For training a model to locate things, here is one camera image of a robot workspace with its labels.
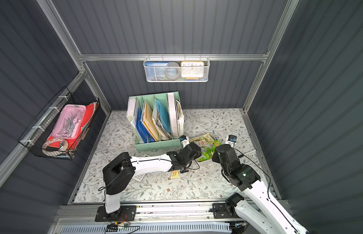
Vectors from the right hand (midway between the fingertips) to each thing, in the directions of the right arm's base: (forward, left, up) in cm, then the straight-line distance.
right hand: (222, 149), depth 74 cm
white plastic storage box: (+14, +4, -17) cm, 22 cm away
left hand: (+5, +10, -9) cm, 15 cm away
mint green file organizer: (+18, +36, +1) cm, 40 cm away
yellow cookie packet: (-6, +25, -19) cm, 32 cm away
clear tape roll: (-4, +82, +10) cm, 83 cm away
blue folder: (+13, +45, -8) cm, 47 cm away
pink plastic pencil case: (+8, +77, +11) cm, 78 cm away
